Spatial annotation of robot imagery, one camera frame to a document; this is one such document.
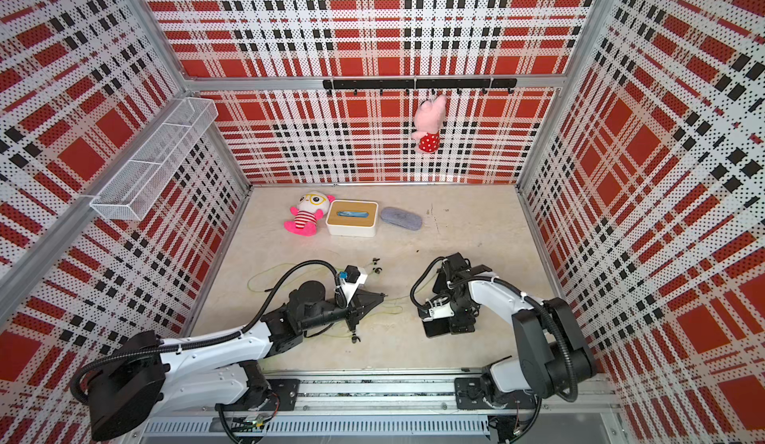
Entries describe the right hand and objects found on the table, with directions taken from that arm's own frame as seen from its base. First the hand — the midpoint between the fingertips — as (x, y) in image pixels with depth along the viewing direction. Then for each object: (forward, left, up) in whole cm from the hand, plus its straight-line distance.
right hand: (462, 312), depth 88 cm
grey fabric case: (+34, +18, +2) cm, 39 cm away
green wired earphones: (-7, +32, +1) cm, 32 cm away
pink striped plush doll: (+36, +51, +6) cm, 63 cm away
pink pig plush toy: (+50, +9, +34) cm, 61 cm away
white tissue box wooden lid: (+36, +36, +4) cm, 51 cm away
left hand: (-2, +22, +15) cm, 27 cm away
